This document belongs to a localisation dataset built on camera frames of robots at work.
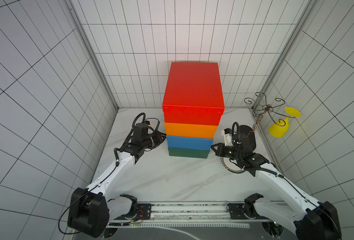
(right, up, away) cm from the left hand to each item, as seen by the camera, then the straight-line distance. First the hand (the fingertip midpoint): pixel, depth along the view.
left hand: (166, 138), depth 80 cm
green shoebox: (+13, -9, +6) cm, 17 cm away
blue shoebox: (+13, -2, -1) cm, 13 cm away
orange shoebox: (+13, +5, -10) cm, 17 cm away
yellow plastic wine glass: (+64, +5, +1) cm, 64 cm away
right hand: (+24, -3, 0) cm, 25 cm away
